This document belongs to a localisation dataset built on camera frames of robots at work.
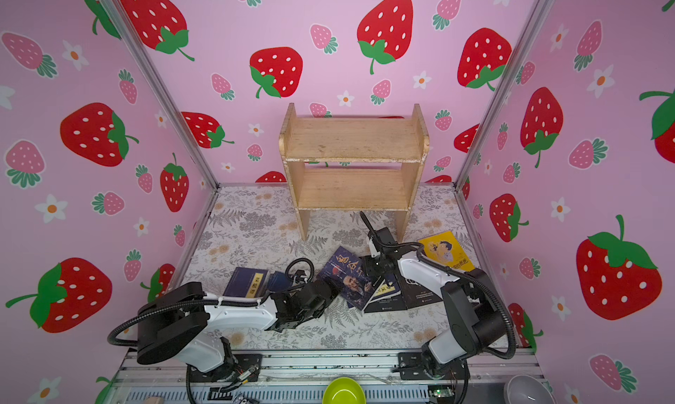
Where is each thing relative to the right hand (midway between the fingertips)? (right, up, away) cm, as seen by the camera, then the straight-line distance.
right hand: (363, 268), depth 90 cm
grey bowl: (+41, -26, -24) cm, 54 cm away
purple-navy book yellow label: (-41, -5, 0) cm, 41 cm away
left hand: (-7, -6, -6) cm, 11 cm away
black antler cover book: (+16, -8, -4) cm, 18 cm away
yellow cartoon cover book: (+32, +6, +8) cm, 33 cm away
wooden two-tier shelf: (-3, +41, +28) cm, 50 cm away
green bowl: (-7, -29, -20) cm, 36 cm away
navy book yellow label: (+9, -5, -4) cm, 11 cm away
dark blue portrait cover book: (-4, -2, -1) cm, 5 cm away
